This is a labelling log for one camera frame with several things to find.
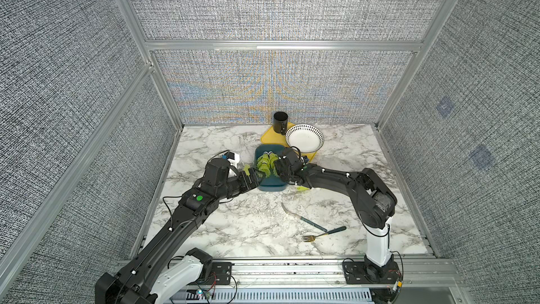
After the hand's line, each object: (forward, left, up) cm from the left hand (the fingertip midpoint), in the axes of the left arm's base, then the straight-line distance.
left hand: (262, 177), depth 73 cm
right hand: (+17, -4, -13) cm, 22 cm away
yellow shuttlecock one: (+19, -2, -19) cm, 27 cm away
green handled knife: (-8, -17, -22) cm, 28 cm away
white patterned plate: (+35, -25, -22) cm, 48 cm away
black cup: (+42, -11, -16) cm, 46 cm away
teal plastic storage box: (+7, -3, -18) cm, 20 cm away
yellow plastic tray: (+37, -4, -22) cm, 44 cm away
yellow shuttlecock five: (+6, -18, -22) cm, 29 cm away
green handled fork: (-15, -18, -21) cm, 32 cm away
